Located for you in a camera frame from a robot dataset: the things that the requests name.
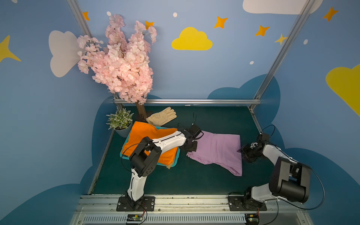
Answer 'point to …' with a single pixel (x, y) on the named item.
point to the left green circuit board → (134, 217)
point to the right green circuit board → (252, 219)
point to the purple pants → (220, 149)
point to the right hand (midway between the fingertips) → (242, 151)
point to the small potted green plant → (121, 122)
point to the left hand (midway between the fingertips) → (192, 147)
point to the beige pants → (169, 166)
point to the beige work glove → (162, 117)
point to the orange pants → (138, 130)
